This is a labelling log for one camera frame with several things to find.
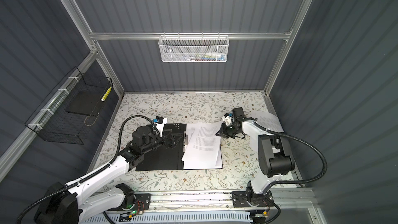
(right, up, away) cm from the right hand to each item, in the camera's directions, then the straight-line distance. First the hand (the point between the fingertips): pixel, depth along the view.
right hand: (219, 134), depth 91 cm
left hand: (-23, +3, -12) cm, 26 cm away
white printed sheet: (-17, +3, +9) cm, 20 cm away
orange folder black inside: (-33, -14, -2) cm, 35 cm away
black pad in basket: (-69, +19, -13) cm, 73 cm away
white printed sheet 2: (-9, -8, 0) cm, 12 cm away
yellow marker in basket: (-61, +23, -10) cm, 66 cm away
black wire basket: (-75, +12, -20) cm, 78 cm away
